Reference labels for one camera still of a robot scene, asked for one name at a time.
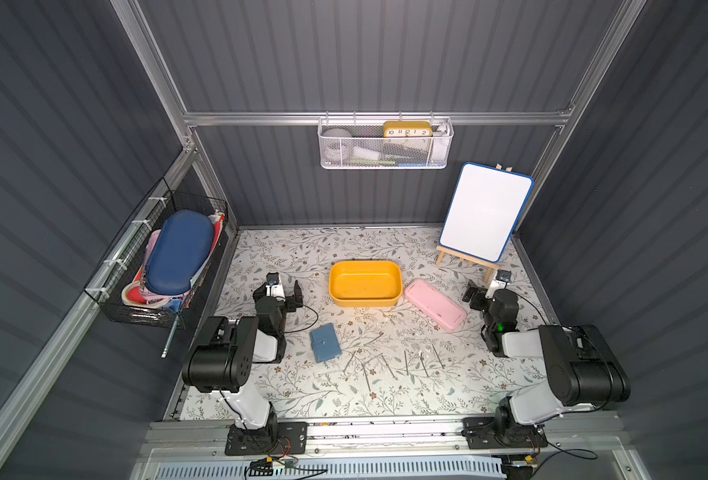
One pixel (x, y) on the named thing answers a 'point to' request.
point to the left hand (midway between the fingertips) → (283, 282)
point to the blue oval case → (178, 252)
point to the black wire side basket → (119, 282)
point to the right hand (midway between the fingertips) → (493, 284)
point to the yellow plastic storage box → (365, 283)
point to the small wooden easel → (491, 267)
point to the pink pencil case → (435, 304)
